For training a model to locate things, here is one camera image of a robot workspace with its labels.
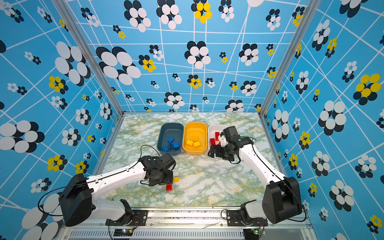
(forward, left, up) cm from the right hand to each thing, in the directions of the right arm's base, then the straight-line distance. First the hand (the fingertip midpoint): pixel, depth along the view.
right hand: (216, 155), depth 84 cm
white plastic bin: (+25, +1, -8) cm, 26 cm away
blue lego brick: (+17, +30, -9) cm, 35 cm away
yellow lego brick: (+18, +13, -9) cm, 24 cm away
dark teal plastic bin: (+24, +35, -8) cm, 43 cm away
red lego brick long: (+16, +1, -10) cm, 19 cm away
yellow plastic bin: (+28, +13, -10) cm, 32 cm away
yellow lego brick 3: (+14, +16, -8) cm, 23 cm away
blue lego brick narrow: (+10, +32, -8) cm, 35 cm away
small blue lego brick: (+12, +29, -9) cm, 33 cm away
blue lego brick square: (+11, +25, -8) cm, 28 cm away
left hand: (-13, +26, -6) cm, 30 cm away
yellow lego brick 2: (+13, +12, -9) cm, 19 cm away
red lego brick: (+20, -2, -10) cm, 23 cm away
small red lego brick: (-15, +27, -10) cm, 32 cm away
